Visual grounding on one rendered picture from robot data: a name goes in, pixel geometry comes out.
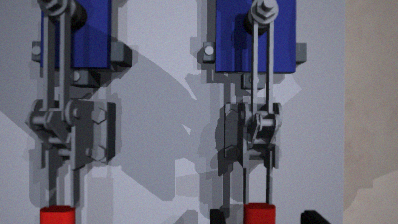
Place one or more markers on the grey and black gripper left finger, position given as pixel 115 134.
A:
pixel 217 217

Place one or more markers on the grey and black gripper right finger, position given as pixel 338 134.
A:
pixel 312 217

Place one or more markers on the blue rectangular block with white stripe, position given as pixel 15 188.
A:
pixel 233 43

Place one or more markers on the grey fixture plate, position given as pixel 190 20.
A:
pixel 169 165

